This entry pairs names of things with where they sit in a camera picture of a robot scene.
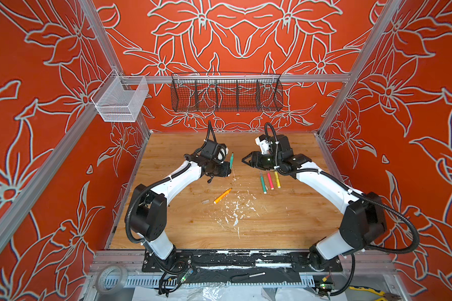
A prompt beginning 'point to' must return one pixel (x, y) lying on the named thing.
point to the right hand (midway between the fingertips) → (242, 160)
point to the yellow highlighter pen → (277, 180)
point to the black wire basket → (226, 92)
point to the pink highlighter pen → (270, 182)
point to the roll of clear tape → (121, 285)
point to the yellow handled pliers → (386, 296)
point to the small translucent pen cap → (206, 201)
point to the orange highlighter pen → (222, 195)
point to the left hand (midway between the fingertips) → (229, 168)
